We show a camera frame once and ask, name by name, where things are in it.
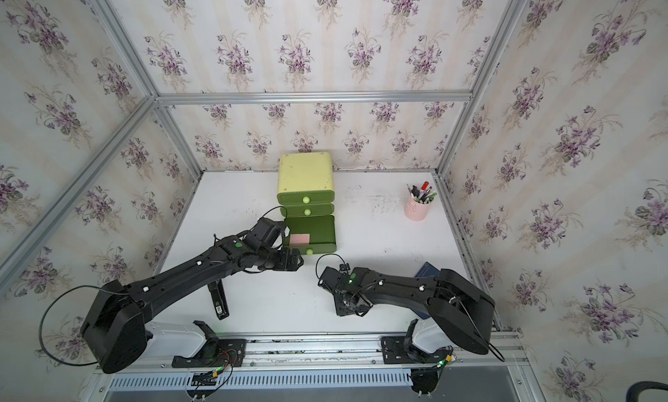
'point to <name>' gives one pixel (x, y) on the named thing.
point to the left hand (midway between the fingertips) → (297, 264)
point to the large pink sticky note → (299, 239)
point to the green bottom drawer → (322, 231)
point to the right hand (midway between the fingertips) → (347, 310)
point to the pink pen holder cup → (415, 211)
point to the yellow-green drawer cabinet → (304, 171)
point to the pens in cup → (424, 196)
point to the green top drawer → (306, 197)
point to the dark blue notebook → (428, 270)
